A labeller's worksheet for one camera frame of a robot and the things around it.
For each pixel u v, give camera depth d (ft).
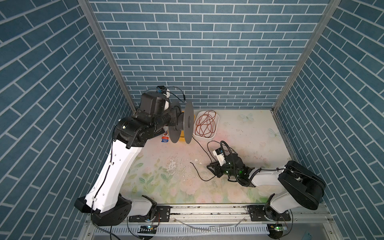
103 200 1.17
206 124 3.45
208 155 2.71
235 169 2.22
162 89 1.65
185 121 1.87
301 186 1.50
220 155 2.56
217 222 2.38
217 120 3.49
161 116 1.72
